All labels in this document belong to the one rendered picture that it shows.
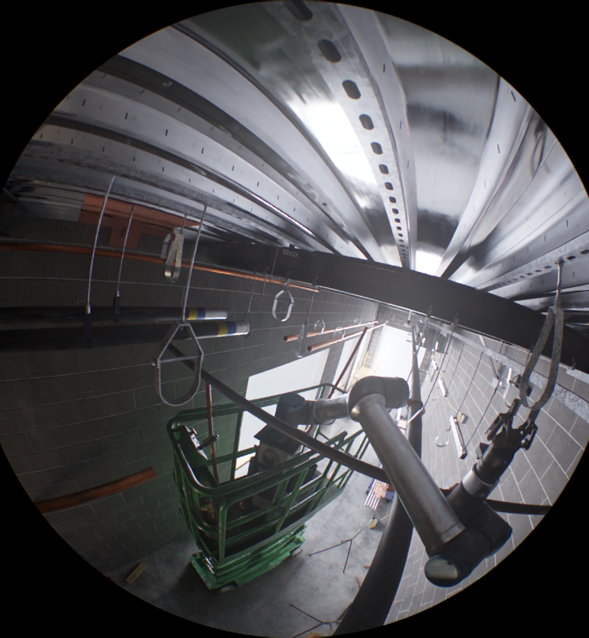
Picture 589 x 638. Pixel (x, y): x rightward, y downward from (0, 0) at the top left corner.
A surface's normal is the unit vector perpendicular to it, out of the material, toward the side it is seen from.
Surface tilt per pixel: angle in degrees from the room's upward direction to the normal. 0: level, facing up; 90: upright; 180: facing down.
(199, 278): 90
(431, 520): 56
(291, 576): 0
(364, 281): 90
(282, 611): 0
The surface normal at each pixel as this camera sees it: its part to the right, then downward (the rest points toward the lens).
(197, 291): 0.83, 0.27
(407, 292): -0.51, 0.02
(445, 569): -0.93, -0.15
